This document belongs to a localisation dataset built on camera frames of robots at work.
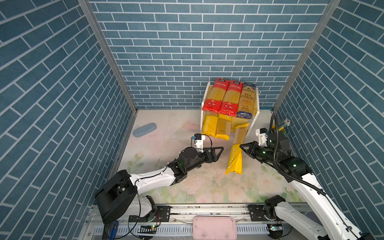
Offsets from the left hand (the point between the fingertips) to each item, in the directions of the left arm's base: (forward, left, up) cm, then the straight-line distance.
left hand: (220, 150), depth 74 cm
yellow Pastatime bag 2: (-7, -7, 0) cm, 9 cm away
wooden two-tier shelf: (+22, -13, -4) cm, 25 cm away
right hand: (+1, -8, +4) cm, 9 cm away
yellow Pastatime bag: (+20, +3, -3) cm, 21 cm away
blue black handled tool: (-30, +51, -22) cm, 63 cm away
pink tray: (-30, +4, -18) cm, 35 cm away
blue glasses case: (+28, +48, -20) cm, 60 cm away
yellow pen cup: (+19, -43, -8) cm, 48 cm away
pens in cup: (+20, -44, -4) cm, 49 cm away
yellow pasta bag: (+17, -4, -3) cm, 18 cm away
